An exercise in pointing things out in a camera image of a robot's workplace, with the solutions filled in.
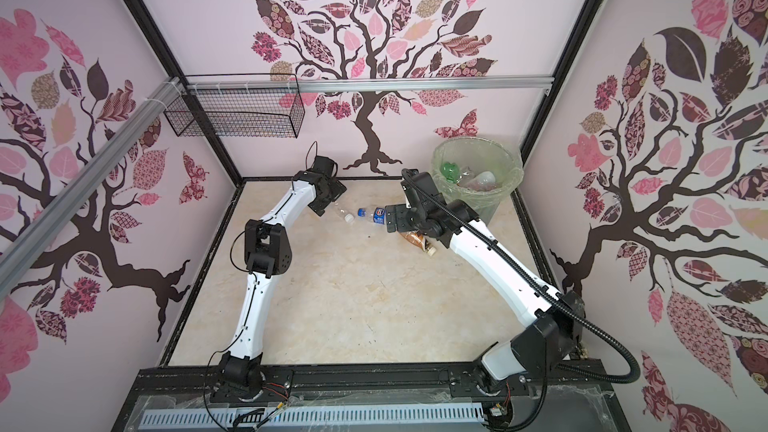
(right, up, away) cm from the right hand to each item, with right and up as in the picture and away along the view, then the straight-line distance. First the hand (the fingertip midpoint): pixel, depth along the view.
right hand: (404, 209), depth 78 cm
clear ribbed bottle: (-21, -2, +29) cm, 36 cm away
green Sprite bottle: (+17, +12, +19) cm, 28 cm away
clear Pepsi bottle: (-8, -2, +26) cm, 27 cm away
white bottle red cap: (+28, +9, +20) cm, 35 cm away
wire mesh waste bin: (+26, +13, +21) cm, 36 cm away
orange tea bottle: (+5, -10, +20) cm, 23 cm away
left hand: (-24, +4, +30) cm, 39 cm away
